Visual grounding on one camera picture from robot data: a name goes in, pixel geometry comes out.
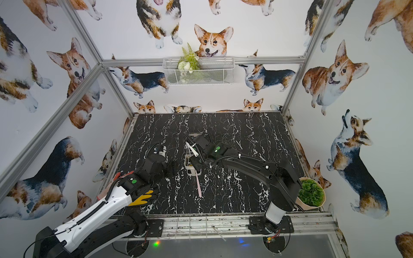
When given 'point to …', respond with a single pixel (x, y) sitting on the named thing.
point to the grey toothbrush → (196, 154)
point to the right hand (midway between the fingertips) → (192, 160)
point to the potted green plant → (311, 194)
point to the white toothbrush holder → (191, 170)
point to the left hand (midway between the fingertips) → (174, 160)
